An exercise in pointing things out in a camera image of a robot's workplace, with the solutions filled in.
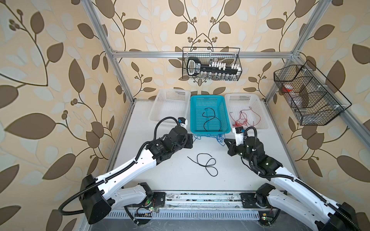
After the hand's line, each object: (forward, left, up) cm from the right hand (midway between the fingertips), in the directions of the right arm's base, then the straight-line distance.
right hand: (225, 140), depth 79 cm
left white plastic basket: (+45, +35, -15) cm, 59 cm away
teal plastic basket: (+31, +4, -17) cm, 35 cm away
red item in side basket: (+23, -37, +15) cm, 46 cm away
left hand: (+1, +19, +6) cm, 20 cm away
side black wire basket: (+11, -45, +18) cm, 49 cm away
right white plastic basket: (+42, -20, -13) cm, 48 cm away
